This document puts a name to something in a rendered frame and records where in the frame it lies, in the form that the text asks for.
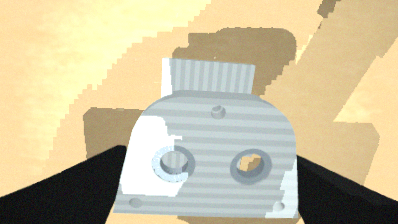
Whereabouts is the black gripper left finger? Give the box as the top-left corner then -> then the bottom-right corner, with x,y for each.
0,145 -> 127,224

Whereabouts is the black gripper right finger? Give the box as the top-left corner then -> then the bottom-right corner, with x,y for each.
296,155 -> 398,224

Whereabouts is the grey metal plate with two holes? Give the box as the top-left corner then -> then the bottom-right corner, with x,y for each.
112,90 -> 298,218

